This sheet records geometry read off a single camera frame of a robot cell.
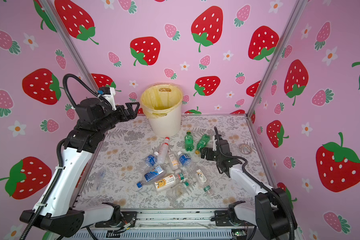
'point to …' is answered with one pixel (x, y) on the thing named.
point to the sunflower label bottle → (165, 182)
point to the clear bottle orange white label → (174, 161)
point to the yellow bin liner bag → (158, 99)
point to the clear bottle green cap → (177, 191)
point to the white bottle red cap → (163, 151)
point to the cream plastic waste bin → (169, 125)
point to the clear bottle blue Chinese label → (184, 159)
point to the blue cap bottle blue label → (157, 171)
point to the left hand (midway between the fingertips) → (132, 103)
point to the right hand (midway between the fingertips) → (206, 149)
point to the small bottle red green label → (180, 176)
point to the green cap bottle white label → (201, 180)
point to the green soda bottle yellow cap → (189, 142)
